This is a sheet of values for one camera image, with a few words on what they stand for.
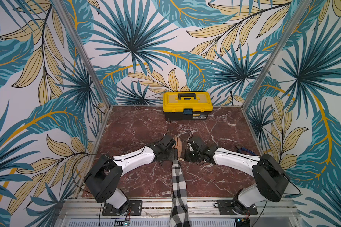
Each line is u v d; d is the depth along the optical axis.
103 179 0.43
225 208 0.73
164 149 0.67
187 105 0.98
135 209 0.74
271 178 0.44
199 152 0.68
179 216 0.66
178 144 0.95
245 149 0.95
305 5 0.68
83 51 0.84
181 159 0.85
